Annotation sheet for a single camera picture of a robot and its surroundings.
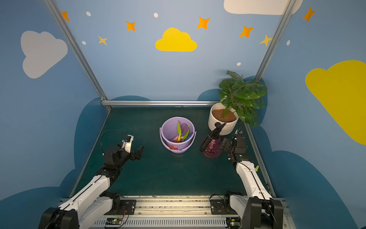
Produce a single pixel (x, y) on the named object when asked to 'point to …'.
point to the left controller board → (114, 221)
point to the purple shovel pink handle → (184, 127)
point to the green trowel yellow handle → (179, 130)
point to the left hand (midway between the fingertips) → (135, 142)
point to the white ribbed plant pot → (218, 113)
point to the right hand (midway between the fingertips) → (235, 141)
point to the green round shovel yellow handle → (183, 137)
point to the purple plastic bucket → (168, 130)
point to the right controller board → (233, 222)
